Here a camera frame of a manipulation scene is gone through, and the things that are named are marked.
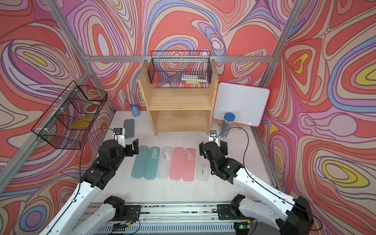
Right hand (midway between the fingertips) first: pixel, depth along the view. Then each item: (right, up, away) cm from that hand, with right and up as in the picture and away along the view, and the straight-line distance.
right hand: (212, 145), depth 78 cm
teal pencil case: (-43, -15, +10) cm, 47 cm away
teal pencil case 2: (-36, -16, +12) cm, 42 cm away
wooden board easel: (+24, +10, +27) cm, 38 cm away
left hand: (-43, +4, -4) cm, 43 cm away
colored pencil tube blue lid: (+13, +15, +12) cm, 23 cm away
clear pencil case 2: (-4, -15, +8) cm, 18 cm away
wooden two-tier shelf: (-18, +20, +7) cm, 28 cm away
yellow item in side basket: (-66, +12, -6) cm, 68 cm away
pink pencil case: (-20, -13, +13) cm, 27 cm away
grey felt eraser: (-58, +9, +30) cm, 66 cm away
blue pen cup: (-55, +24, +34) cm, 68 cm away
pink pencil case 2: (-12, -14, +13) cm, 23 cm away
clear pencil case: (-28, -13, +13) cm, 33 cm away
